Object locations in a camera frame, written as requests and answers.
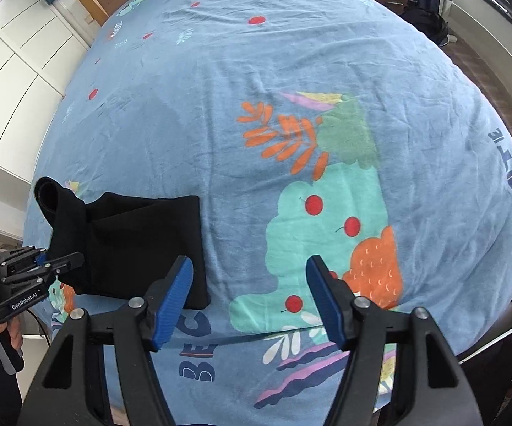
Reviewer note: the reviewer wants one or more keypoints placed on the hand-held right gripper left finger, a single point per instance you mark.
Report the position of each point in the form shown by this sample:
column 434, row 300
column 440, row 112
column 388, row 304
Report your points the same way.
column 174, row 306

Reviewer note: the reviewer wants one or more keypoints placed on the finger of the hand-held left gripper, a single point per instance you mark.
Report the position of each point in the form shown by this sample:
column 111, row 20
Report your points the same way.
column 67, row 262
column 25, row 255

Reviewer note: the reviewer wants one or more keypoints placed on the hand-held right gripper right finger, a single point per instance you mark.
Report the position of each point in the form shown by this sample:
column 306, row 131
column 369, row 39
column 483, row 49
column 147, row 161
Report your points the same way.
column 327, row 301

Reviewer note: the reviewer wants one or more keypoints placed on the black pants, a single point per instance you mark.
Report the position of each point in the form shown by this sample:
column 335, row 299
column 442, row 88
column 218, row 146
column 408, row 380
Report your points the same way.
column 140, row 239

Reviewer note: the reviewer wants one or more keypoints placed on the white wardrobe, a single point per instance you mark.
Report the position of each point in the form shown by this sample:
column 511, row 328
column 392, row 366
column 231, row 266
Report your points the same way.
column 16, row 88

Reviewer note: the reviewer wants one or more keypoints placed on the blue printed bedsheet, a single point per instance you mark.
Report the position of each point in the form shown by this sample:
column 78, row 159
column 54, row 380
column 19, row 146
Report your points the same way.
column 194, row 97

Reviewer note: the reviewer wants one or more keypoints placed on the black backpack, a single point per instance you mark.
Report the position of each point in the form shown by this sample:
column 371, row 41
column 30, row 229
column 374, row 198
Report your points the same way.
column 429, row 26

